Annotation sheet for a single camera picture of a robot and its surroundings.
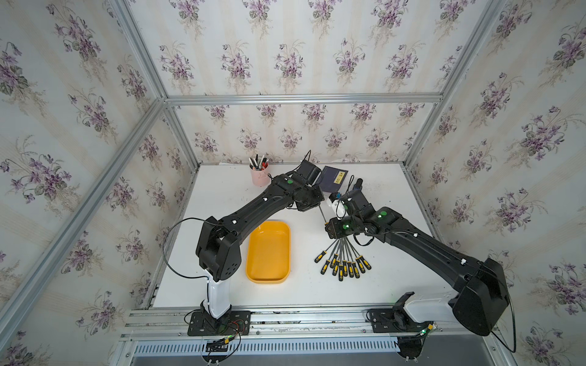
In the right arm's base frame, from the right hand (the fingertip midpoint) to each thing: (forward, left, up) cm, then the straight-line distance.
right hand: (329, 228), depth 80 cm
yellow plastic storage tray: (-4, +23, -13) cm, 26 cm away
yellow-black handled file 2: (-7, -14, -14) cm, 21 cm away
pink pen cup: (+29, +29, -4) cm, 41 cm away
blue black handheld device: (+28, -17, -10) cm, 34 cm away
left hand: (+9, +1, +4) cm, 10 cm away
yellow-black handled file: (+1, +1, +2) cm, 3 cm away
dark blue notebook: (+35, -5, -13) cm, 38 cm away
